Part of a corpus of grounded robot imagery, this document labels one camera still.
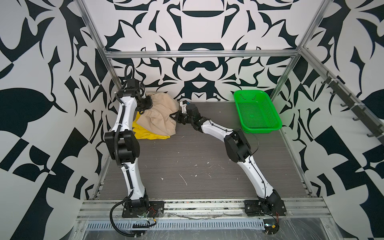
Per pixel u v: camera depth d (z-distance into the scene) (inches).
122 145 20.8
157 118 35.3
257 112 45.2
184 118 34.4
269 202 25.4
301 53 34.8
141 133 39.4
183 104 36.9
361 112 21.6
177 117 35.0
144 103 31.8
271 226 27.9
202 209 29.9
